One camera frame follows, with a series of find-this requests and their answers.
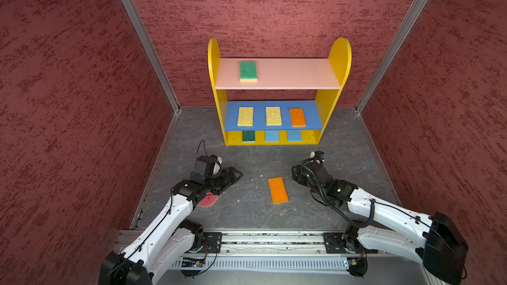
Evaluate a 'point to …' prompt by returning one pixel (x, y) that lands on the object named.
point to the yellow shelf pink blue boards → (277, 101)
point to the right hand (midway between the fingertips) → (296, 175)
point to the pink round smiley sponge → (208, 200)
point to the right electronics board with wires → (357, 266)
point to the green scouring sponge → (248, 136)
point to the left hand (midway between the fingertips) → (237, 182)
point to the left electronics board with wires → (192, 265)
